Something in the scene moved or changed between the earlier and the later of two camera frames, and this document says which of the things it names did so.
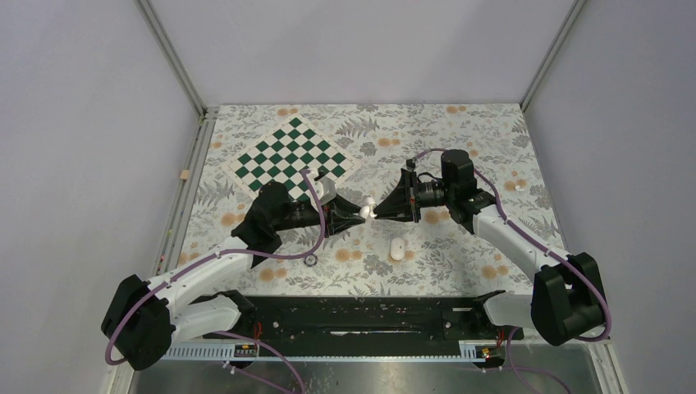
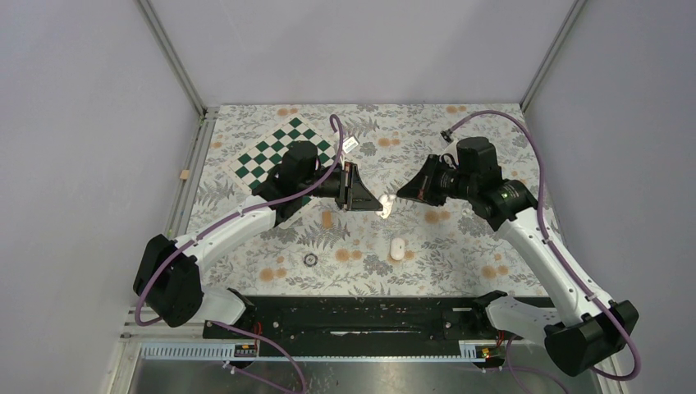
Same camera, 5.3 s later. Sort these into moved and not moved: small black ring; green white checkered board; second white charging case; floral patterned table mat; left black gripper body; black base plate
Moved: left black gripper body
Not moved: black base plate; floral patterned table mat; green white checkered board; second white charging case; small black ring
